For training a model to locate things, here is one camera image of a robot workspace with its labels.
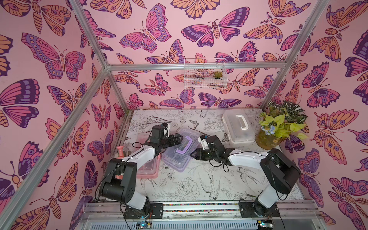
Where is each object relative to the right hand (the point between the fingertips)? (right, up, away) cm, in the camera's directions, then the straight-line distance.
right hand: (192, 153), depth 87 cm
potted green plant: (+49, +20, -6) cm, 53 cm away
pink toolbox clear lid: (-24, -8, -7) cm, 27 cm away
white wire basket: (+9, +51, +8) cm, 53 cm away
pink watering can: (-43, +3, -1) cm, 43 cm away
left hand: (-8, +9, +4) cm, 12 cm away
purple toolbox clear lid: (-9, -2, -2) cm, 9 cm away
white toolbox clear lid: (+31, +16, +8) cm, 36 cm away
